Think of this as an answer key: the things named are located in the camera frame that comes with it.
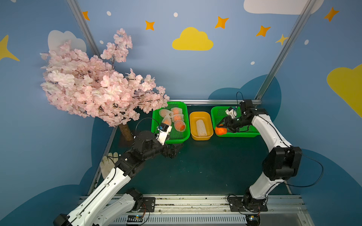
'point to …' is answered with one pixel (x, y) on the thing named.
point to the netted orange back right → (176, 110)
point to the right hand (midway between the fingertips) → (222, 126)
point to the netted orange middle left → (167, 120)
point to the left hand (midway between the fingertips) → (176, 138)
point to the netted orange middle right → (177, 117)
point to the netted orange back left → (163, 112)
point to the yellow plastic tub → (194, 116)
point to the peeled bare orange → (219, 131)
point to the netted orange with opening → (180, 125)
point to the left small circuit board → (135, 218)
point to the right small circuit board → (253, 220)
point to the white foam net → (201, 131)
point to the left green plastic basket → (175, 137)
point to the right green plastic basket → (218, 113)
